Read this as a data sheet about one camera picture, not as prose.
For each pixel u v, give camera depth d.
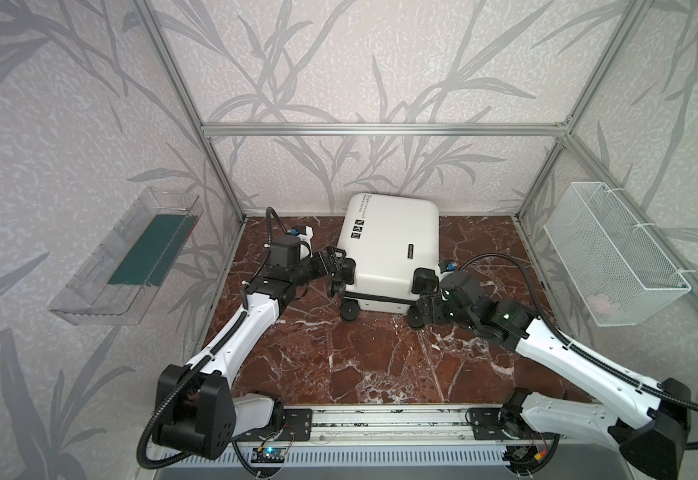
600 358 0.44
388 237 0.88
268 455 0.71
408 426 0.75
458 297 0.56
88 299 0.60
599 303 0.73
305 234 0.75
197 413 0.40
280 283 0.62
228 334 0.47
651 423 0.39
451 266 0.66
